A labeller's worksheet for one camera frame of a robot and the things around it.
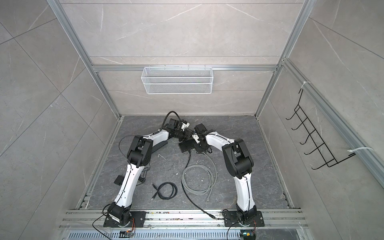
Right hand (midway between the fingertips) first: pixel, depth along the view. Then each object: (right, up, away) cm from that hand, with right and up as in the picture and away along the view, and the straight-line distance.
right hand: (201, 146), depth 101 cm
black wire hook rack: (+51, +2, -40) cm, 65 cm away
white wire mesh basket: (-16, +46, -1) cm, 49 cm away
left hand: (-4, +8, +3) cm, 9 cm away
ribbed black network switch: (-10, +1, -1) cm, 10 cm away
